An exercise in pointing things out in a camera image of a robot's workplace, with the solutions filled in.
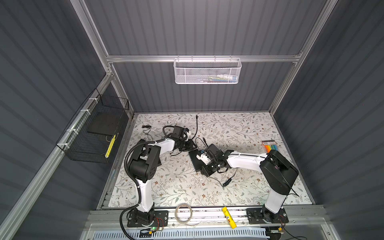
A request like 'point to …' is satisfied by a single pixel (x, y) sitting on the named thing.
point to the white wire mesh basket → (207, 71)
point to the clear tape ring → (176, 211)
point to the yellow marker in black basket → (110, 146)
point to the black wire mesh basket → (89, 136)
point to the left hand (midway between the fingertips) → (195, 147)
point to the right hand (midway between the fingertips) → (203, 173)
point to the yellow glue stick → (229, 217)
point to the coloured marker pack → (269, 145)
